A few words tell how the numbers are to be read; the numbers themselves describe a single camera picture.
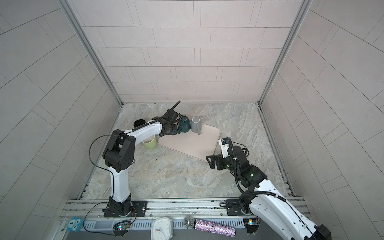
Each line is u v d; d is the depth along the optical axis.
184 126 0.95
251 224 0.68
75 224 0.65
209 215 0.70
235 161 0.55
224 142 0.66
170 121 0.76
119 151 0.51
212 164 0.66
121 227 0.64
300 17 0.74
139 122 0.94
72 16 0.74
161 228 0.63
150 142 0.83
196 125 0.94
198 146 0.94
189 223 0.64
